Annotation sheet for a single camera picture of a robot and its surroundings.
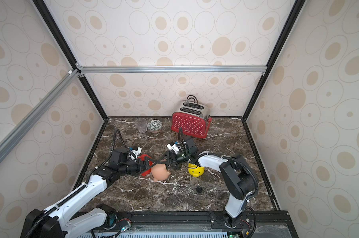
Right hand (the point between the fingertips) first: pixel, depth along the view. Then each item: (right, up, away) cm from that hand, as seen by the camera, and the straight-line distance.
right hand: (167, 163), depth 81 cm
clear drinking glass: (-23, +22, +31) cm, 45 cm away
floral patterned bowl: (-13, +21, +32) cm, 41 cm away
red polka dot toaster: (+16, +26, +16) cm, 35 cm away
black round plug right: (+18, -16, +4) cm, 24 cm away
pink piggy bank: (-4, -5, 0) cm, 7 cm away
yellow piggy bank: (+15, -5, +2) cm, 16 cm away
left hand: (-5, 0, -4) cm, 7 cm away
